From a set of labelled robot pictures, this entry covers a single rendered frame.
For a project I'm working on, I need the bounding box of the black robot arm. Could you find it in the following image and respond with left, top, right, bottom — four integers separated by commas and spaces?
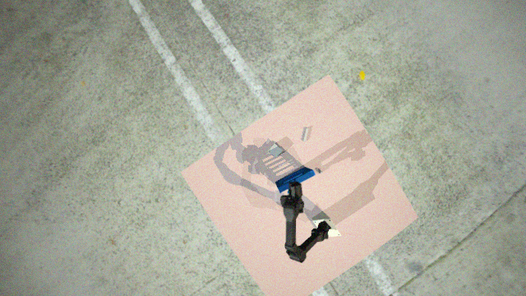
280, 183, 331, 263

